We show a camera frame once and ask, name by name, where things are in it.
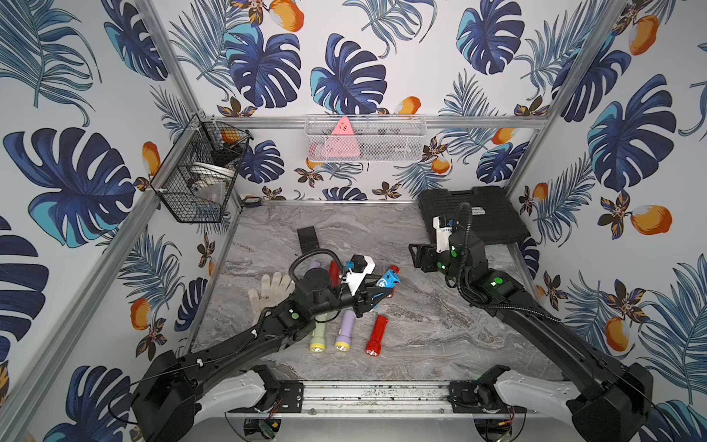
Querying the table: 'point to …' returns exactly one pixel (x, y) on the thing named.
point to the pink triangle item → (341, 142)
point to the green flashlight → (318, 340)
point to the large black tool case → (492, 215)
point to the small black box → (307, 238)
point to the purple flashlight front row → (342, 342)
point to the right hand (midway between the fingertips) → (421, 242)
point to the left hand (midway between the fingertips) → (388, 280)
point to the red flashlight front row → (373, 346)
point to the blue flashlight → (389, 280)
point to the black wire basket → (194, 179)
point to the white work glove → (272, 294)
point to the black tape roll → (252, 201)
